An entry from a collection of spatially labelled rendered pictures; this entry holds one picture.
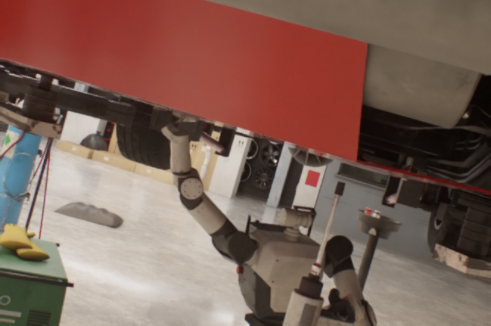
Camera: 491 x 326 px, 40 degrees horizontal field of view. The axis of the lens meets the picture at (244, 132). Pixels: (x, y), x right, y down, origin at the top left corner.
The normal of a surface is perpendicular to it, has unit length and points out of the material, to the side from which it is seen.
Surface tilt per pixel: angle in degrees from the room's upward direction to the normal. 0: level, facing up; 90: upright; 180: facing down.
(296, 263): 92
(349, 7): 143
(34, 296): 90
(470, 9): 128
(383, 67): 135
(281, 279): 92
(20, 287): 90
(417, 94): 148
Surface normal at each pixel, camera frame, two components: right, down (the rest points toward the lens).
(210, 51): -0.32, 0.79
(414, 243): -0.16, -0.02
